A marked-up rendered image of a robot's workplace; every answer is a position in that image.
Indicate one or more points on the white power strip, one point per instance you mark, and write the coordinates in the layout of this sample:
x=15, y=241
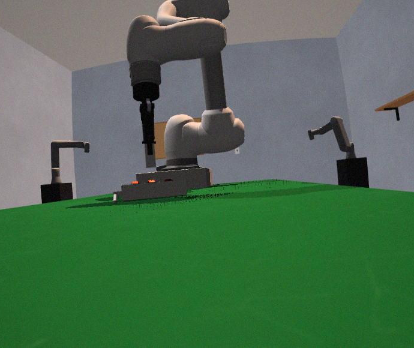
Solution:
x=151, y=189

